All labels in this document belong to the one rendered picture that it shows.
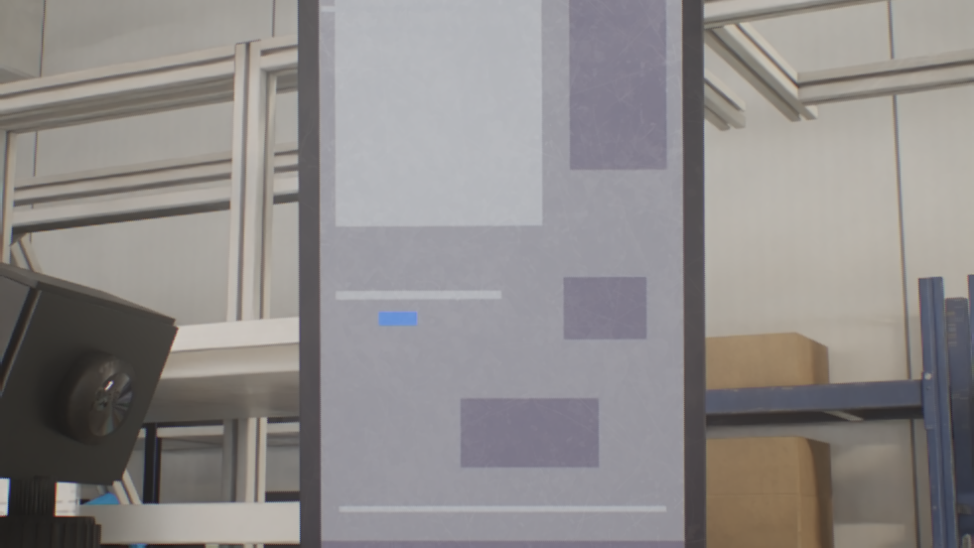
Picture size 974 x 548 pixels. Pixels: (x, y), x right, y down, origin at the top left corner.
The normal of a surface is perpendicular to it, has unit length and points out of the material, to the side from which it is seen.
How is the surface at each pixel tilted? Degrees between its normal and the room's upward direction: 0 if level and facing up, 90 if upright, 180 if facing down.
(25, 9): 90
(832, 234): 90
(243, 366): 90
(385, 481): 101
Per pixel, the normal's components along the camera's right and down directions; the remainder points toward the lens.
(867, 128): -0.44, -0.18
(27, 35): 0.90, -0.08
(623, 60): -0.02, 0.00
